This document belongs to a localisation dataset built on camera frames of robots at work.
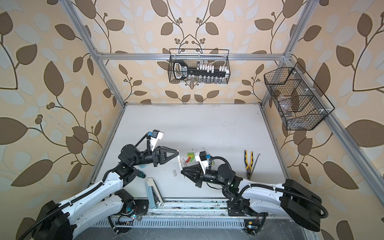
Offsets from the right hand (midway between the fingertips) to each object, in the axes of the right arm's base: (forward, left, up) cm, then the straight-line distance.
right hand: (182, 173), depth 66 cm
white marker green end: (+21, -5, -19) cm, 28 cm away
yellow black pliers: (+9, -37, -19) cm, 42 cm away
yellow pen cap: (+18, -3, -19) cm, 26 cm away
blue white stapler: (-6, +15, -17) cm, 24 cm away
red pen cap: (+14, -1, -18) cm, 23 cm away
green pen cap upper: (+19, -3, -19) cm, 27 cm away
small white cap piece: (+8, +7, -21) cm, 23 cm away
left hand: (+4, +2, +8) cm, 10 cm away
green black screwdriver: (-2, +18, +7) cm, 19 cm away
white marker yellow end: (+22, -12, -20) cm, 32 cm away
